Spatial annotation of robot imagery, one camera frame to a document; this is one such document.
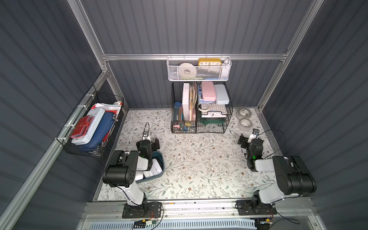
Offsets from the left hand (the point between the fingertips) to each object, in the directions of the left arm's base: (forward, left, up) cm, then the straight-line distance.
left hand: (149, 139), depth 95 cm
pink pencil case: (+25, -40, +20) cm, 51 cm away
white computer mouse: (-20, -7, -1) cm, 22 cm away
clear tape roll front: (+15, -70, -4) cm, 72 cm away
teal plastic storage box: (-11, -6, -2) cm, 13 cm away
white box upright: (+16, -25, +19) cm, 35 cm away
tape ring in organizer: (+12, -37, +15) cm, 41 cm away
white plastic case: (-5, +18, +30) cm, 36 cm away
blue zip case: (-8, +15, +26) cm, 31 cm away
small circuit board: (-46, -2, -8) cm, 47 cm away
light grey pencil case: (+20, -49, +19) cm, 56 cm away
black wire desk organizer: (+17, -35, +13) cm, 41 cm away
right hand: (-2, -68, +2) cm, 68 cm away
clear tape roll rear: (+26, -71, -4) cm, 76 cm away
